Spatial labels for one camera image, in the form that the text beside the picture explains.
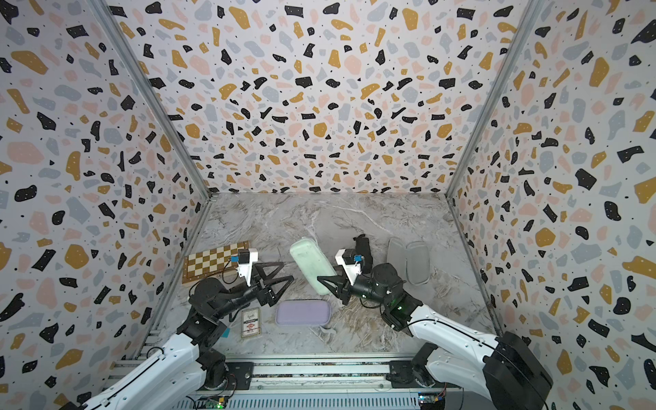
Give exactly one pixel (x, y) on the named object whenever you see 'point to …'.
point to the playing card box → (250, 322)
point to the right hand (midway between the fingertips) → (323, 276)
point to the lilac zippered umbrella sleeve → (308, 313)
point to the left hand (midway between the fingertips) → (289, 274)
